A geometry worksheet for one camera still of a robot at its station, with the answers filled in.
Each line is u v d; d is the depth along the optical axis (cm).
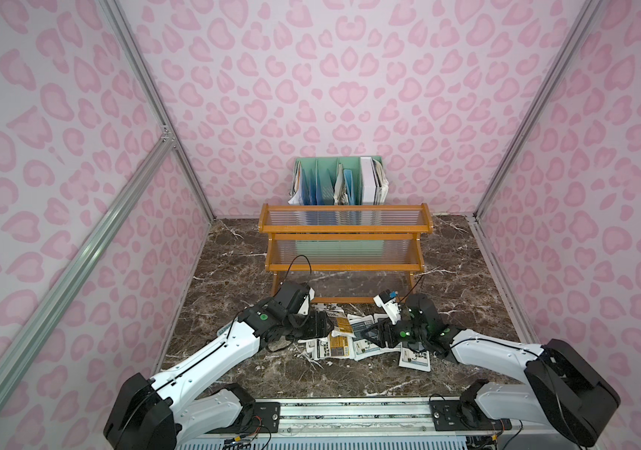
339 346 82
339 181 97
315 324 69
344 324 85
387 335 72
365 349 83
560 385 42
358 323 88
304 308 65
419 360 82
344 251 106
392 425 72
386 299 77
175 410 42
